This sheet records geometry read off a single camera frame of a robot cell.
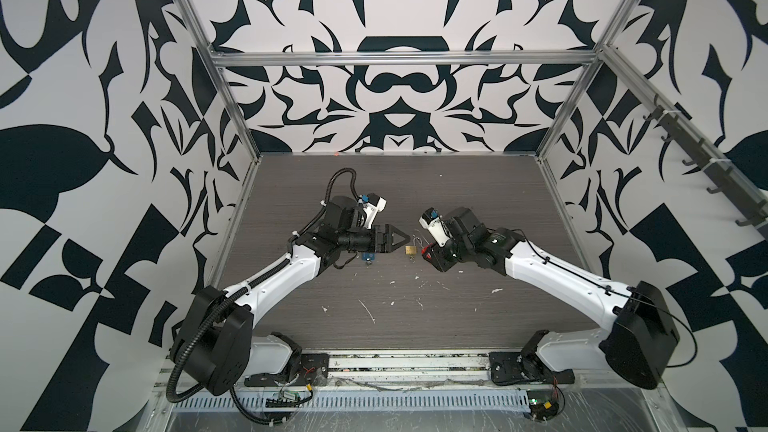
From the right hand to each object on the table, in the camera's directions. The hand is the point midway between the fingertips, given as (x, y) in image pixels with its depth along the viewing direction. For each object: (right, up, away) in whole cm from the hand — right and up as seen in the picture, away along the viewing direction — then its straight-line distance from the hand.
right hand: (430, 248), depth 82 cm
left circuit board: (-34, -31, -14) cm, 48 cm away
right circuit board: (+25, -36, -10) cm, 45 cm away
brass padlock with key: (-4, -3, +14) cm, 15 cm away
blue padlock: (-17, -5, +12) cm, 22 cm away
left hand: (-7, +4, -5) cm, 10 cm away
